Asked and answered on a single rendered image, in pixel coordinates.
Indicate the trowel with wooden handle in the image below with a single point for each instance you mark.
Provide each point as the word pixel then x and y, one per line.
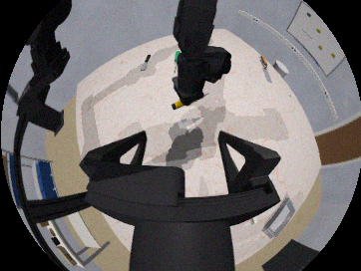
pixel 265 70

